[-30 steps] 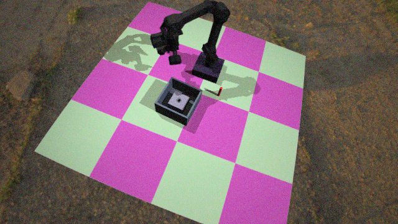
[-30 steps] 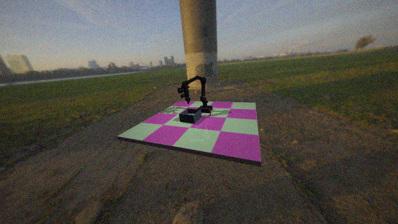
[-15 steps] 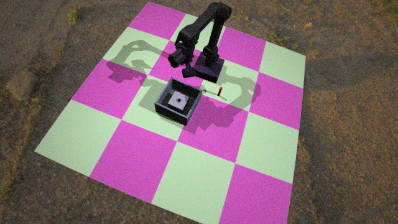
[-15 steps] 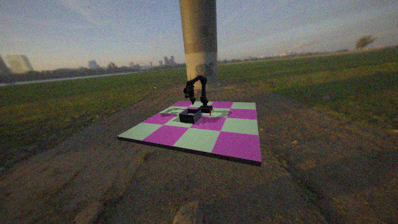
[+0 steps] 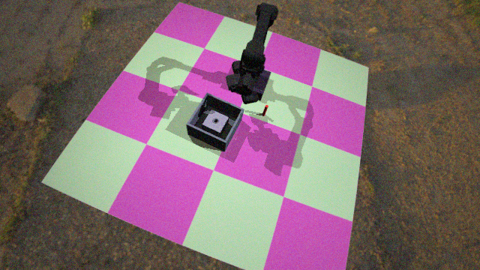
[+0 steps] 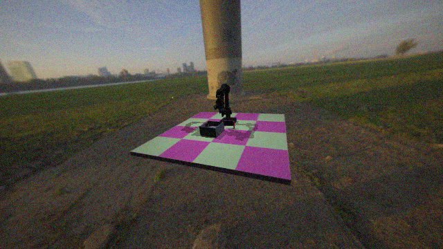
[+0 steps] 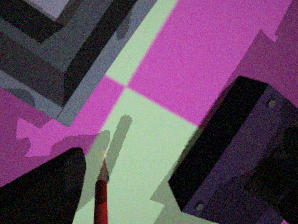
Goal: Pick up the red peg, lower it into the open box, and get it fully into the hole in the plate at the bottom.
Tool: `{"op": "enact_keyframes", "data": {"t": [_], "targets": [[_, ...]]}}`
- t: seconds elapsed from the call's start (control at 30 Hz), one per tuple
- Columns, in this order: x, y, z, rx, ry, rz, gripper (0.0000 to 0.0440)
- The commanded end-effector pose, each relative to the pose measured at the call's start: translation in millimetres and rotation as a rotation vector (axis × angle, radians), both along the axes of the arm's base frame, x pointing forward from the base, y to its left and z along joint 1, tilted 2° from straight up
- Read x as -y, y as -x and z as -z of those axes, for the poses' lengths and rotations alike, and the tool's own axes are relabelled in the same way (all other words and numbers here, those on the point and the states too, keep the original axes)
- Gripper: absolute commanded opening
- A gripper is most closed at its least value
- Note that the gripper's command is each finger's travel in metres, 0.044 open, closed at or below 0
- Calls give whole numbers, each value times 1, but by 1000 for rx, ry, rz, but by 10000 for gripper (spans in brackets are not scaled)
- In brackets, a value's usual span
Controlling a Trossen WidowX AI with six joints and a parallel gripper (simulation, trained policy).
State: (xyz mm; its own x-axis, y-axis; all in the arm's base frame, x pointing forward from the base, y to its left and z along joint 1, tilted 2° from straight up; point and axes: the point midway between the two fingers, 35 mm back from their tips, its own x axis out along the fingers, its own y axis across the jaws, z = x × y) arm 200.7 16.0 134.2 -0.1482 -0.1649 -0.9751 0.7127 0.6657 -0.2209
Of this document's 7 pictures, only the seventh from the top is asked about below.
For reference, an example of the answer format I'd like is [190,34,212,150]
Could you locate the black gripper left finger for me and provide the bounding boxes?
[0,148,86,224]

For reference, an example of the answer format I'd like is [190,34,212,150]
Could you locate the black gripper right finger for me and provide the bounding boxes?
[283,127,298,172]

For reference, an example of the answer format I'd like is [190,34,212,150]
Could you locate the dark red peg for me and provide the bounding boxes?
[93,180,108,224]

